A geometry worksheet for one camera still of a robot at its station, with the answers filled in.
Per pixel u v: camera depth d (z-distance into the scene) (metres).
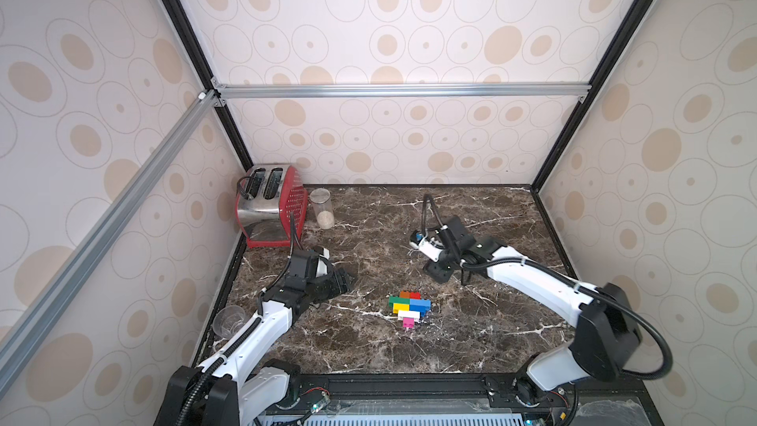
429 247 0.74
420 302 0.87
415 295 0.89
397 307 0.85
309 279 0.66
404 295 0.88
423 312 0.85
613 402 0.73
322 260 0.69
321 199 0.97
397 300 0.87
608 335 0.43
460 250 0.62
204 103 0.85
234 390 0.41
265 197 0.92
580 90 0.92
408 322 0.83
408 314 0.85
